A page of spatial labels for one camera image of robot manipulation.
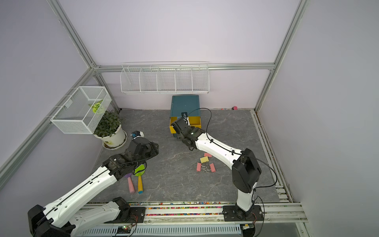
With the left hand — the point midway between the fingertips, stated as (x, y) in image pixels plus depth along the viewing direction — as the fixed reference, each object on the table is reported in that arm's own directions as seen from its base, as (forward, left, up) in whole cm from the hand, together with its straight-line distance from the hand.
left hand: (156, 147), depth 76 cm
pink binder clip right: (-6, -31, -19) cm, 37 cm away
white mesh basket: (+22, +42, +7) cm, 48 cm away
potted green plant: (+16, +29, -4) cm, 34 cm away
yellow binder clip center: (0, -26, -18) cm, 32 cm away
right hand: (+12, -15, -1) cm, 19 cm away
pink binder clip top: (+3, -29, -17) cm, 34 cm away
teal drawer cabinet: (+30, -19, +2) cm, 35 cm away
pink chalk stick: (-13, +16, -17) cm, 27 cm away
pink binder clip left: (-5, -22, -19) cm, 29 cm away
